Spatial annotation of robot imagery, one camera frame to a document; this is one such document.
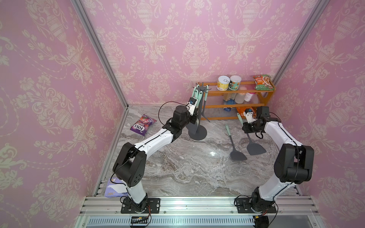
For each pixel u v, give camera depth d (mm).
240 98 998
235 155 920
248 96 980
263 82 894
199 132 1029
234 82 872
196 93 732
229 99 1029
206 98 813
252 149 827
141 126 1029
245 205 737
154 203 748
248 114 850
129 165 473
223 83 873
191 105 713
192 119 760
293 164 464
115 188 729
